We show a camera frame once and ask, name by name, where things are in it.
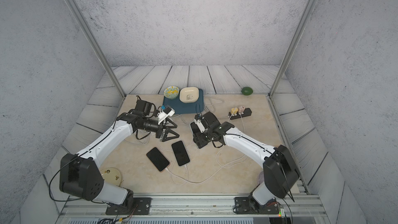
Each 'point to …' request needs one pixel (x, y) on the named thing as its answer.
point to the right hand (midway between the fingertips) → (200, 137)
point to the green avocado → (246, 90)
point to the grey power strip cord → (212, 104)
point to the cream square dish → (189, 95)
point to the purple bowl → (260, 178)
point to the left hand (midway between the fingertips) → (177, 131)
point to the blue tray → (185, 108)
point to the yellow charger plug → (234, 111)
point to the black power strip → (247, 112)
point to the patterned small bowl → (171, 92)
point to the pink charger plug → (242, 109)
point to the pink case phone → (157, 159)
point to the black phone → (180, 153)
